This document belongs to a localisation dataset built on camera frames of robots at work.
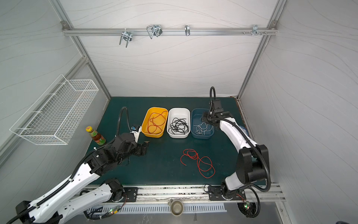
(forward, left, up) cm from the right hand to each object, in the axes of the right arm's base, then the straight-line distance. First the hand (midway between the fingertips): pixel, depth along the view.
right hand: (208, 114), depth 89 cm
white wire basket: (-18, +79, +17) cm, 83 cm away
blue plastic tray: (+6, +7, -14) cm, 17 cm away
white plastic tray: (+11, +20, -13) cm, 26 cm away
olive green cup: (-49, +17, -15) cm, 54 cm away
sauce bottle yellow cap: (-18, +69, -5) cm, 72 cm away
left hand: (-21, +36, +4) cm, 42 cm away
